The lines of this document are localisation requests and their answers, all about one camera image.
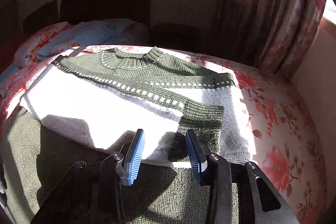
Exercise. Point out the green knitted sweater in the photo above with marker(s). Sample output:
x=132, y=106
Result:
x=86, y=107

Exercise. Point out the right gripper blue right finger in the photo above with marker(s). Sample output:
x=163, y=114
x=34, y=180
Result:
x=197, y=157

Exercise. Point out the floral pink bed sheet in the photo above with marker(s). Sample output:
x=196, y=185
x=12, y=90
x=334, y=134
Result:
x=287, y=147

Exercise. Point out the pink cartoon pillow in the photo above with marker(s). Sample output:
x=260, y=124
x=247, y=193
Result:
x=26, y=54

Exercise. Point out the smaller dark wooden headboard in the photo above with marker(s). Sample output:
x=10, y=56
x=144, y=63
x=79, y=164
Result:
x=42, y=17

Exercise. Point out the blue floral pillow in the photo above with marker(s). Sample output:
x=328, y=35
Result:
x=97, y=32

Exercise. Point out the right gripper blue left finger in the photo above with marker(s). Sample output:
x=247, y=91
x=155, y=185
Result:
x=132, y=157

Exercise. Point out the floral pink curtain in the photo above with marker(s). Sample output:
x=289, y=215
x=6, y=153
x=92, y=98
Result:
x=271, y=35

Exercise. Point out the window with wooden frame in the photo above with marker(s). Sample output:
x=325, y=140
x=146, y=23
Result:
x=330, y=11

